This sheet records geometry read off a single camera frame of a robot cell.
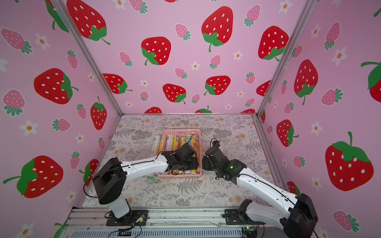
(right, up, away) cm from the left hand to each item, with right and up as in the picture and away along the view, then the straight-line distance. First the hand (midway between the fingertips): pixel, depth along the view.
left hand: (198, 164), depth 85 cm
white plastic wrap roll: (-19, +12, +13) cm, 26 cm away
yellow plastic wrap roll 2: (-10, +13, +16) cm, 23 cm away
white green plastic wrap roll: (-29, +10, +13) cm, 33 cm away
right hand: (+7, +5, -5) cm, 10 cm away
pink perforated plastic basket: (-10, +18, +25) cm, 33 cm away
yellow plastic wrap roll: (-15, +11, +15) cm, 24 cm away
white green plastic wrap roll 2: (-7, +14, +16) cm, 23 cm away
